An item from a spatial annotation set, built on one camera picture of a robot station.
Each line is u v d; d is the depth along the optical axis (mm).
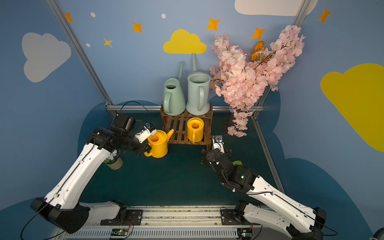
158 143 699
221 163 478
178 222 735
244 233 720
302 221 396
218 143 575
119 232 717
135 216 749
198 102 714
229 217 744
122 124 527
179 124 957
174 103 763
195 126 744
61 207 374
